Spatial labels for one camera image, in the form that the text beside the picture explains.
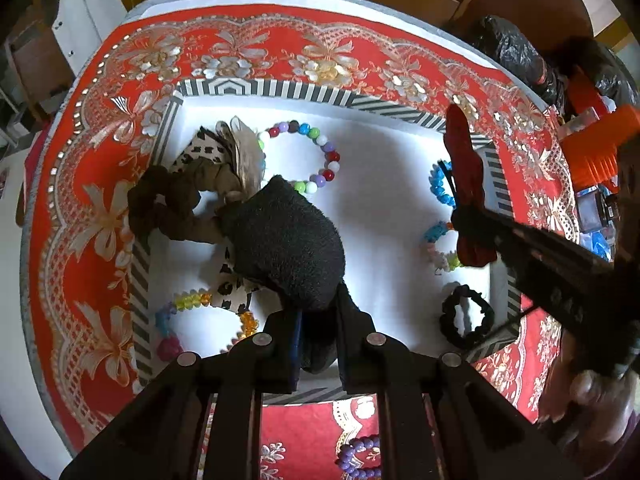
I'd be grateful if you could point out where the white oval board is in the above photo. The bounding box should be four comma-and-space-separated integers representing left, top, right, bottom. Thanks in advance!
52, 0, 129, 78

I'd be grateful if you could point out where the rainbow bracelet with heart beads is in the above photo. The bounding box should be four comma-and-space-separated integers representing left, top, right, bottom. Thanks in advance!
155, 287, 259, 361

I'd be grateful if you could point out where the blue spiky bead bracelet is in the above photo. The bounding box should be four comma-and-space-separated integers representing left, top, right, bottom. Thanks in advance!
429, 160, 458, 209

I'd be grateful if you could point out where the multicoloured round bead bracelet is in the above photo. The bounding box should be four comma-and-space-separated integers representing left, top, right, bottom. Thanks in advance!
256, 120, 343, 196

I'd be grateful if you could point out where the striped white tray box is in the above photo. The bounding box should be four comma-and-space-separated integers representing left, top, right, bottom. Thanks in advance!
129, 77, 523, 406

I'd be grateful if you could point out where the black plastic bag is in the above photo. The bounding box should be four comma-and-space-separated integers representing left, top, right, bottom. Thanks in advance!
467, 15, 567, 111

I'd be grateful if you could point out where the red satin hair bow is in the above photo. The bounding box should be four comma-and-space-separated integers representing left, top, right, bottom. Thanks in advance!
444, 104, 499, 268

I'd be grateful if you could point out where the orange ribbed plastic object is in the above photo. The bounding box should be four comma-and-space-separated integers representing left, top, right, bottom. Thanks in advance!
560, 67, 640, 194

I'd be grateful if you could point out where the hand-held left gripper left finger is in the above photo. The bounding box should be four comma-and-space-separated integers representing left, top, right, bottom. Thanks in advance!
59, 310, 305, 480

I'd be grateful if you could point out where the brown chair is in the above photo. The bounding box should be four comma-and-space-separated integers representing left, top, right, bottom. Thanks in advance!
9, 5, 76, 117

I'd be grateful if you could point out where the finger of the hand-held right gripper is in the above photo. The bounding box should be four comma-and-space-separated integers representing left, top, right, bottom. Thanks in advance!
450, 204, 613, 288

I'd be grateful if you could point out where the brown scrunchie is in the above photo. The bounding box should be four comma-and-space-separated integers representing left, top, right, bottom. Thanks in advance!
126, 165, 236, 244

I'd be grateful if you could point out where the red floral tablecloth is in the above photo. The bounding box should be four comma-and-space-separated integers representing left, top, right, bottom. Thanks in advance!
20, 7, 617, 480

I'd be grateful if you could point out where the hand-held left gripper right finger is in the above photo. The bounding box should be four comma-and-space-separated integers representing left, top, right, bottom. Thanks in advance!
336, 285, 583, 480

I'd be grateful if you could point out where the purple bead bracelet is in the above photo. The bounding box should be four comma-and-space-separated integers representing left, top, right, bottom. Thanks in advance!
334, 435, 382, 480

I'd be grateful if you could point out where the grey box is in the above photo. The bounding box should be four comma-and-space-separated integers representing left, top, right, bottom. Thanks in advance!
577, 189, 614, 233

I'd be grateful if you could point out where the black fuzzy hair accessory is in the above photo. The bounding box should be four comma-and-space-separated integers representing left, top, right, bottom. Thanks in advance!
220, 175, 348, 374

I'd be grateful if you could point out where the black scrunchie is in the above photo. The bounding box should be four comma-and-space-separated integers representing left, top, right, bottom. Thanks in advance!
440, 284, 496, 351

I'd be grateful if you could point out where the beige leopard print hair bow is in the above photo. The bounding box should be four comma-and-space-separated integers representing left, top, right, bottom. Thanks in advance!
172, 116, 268, 313

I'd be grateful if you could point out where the blue plastic item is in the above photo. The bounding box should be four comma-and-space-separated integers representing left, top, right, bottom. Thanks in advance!
582, 230, 614, 262

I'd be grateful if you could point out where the person's right hand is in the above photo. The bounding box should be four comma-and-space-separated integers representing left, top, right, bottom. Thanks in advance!
537, 330, 640, 466

